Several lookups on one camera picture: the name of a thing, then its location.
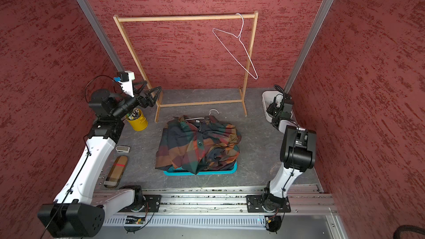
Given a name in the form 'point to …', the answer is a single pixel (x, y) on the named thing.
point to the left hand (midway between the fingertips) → (152, 87)
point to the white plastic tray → (268, 97)
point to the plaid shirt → (197, 144)
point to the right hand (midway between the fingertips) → (270, 105)
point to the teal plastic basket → (171, 171)
